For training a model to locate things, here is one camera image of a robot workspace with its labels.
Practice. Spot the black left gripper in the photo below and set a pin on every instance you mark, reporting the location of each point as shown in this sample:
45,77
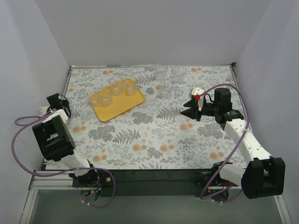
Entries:
57,101

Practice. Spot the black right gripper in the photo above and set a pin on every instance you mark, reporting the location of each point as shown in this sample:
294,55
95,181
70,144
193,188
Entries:
198,111

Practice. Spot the clear drinking glass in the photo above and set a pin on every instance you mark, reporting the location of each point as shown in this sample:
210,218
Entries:
106,96

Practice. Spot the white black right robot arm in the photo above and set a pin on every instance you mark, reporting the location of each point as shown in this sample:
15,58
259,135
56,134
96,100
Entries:
249,165

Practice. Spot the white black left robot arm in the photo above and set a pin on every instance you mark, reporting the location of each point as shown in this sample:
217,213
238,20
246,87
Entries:
56,143

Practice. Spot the yellow plastic tray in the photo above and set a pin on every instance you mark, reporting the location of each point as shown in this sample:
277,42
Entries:
121,103

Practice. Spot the floral patterned table mat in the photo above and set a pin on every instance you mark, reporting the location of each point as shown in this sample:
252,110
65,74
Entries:
153,134

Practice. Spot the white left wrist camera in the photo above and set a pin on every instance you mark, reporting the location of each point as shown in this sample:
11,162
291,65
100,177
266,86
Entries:
44,110

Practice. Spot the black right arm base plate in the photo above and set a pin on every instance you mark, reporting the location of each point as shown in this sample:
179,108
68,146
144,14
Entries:
218,190

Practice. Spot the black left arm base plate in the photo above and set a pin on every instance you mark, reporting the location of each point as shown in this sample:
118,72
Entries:
91,193

